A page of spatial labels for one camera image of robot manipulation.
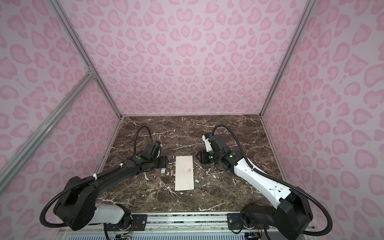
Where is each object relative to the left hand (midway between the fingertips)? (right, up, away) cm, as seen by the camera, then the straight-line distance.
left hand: (165, 159), depth 88 cm
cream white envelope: (+12, -12, -2) cm, 16 cm away
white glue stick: (-2, -7, +2) cm, 8 cm away
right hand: (+20, +4, -11) cm, 23 cm away
